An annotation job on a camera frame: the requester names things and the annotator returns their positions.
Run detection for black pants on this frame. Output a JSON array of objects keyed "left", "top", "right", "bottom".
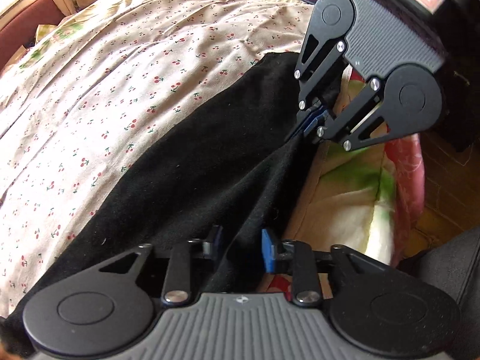
[{"left": 0, "top": 51, "right": 340, "bottom": 357}]

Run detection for cherry print bed sheet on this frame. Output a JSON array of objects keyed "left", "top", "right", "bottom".
[{"left": 1, "top": 0, "right": 312, "bottom": 316}]

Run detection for dark red headboard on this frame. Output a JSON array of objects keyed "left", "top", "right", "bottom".
[{"left": 1, "top": 0, "right": 64, "bottom": 68}]

